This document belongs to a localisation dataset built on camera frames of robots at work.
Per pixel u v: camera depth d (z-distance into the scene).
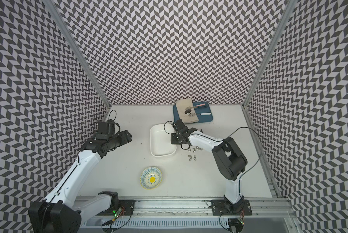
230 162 0.49
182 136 0.69
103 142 0.54
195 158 0.91
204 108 1.16
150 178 0.82
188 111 1.14
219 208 0.75
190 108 1.16
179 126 0.73
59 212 0.37
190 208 0.75
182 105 1.17
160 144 0.96
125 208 0.72
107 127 0.60
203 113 1.09
